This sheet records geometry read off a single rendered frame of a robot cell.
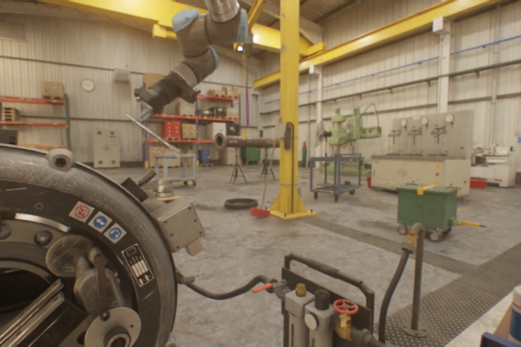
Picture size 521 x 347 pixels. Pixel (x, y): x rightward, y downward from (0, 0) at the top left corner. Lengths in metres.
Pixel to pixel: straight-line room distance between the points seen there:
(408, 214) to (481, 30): 9.00
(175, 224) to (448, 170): 5.67
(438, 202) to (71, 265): 3.17
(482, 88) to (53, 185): 11.14
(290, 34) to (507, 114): 8.02
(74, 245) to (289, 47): 3.91
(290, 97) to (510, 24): 8.53
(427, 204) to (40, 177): 3.25
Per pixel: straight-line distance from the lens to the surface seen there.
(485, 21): 11.78
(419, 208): 3.43
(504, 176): 9.44
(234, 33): 0.92
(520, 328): 0.89
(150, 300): 0.75
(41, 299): 0.76
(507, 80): 11.09
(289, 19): 4.43
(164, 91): 0.95
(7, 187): 0.65
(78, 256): 0.72
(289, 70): 4.18
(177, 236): 0.75
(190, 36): 0.96
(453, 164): 6.19
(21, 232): 0.79
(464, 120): 6.56
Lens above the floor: 0.97
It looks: 5 degrees down
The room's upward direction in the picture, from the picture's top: straight up
